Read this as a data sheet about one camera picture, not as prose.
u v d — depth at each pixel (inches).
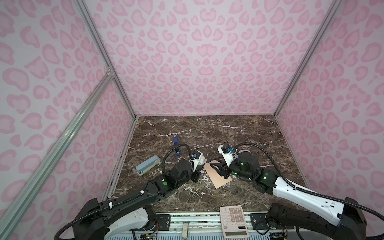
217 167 26.2
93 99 29.6
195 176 26.7
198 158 26.2
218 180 34.0
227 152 24.3
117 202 18.0
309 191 18.3
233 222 28.3
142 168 34.1
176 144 40.7
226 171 25.1
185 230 27.0
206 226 28.4
